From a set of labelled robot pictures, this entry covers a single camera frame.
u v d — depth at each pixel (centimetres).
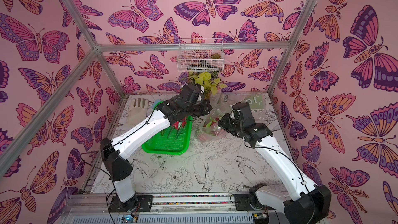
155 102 113
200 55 96
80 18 81
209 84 94
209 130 82
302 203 36
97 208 73
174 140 95
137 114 109
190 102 57
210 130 82
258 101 98
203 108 66
